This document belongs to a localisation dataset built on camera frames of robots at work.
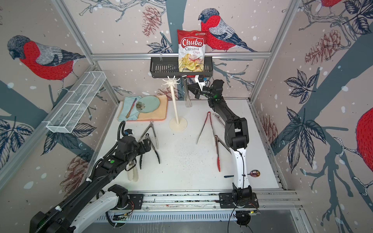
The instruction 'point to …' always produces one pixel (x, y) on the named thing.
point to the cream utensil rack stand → (177, 124)
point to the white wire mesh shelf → (74, 104)
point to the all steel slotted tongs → (188, 101)
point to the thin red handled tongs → (208, 113)
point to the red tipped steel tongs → (218, 140)
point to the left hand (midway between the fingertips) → (146, 140)
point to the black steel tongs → (148, 137)
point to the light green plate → (151, 103)
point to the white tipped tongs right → (219, 119)
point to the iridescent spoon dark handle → (254, 173)
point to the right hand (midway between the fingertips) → (185, 86)
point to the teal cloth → (128, 102)
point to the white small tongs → (151, 124)
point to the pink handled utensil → (131, 107)
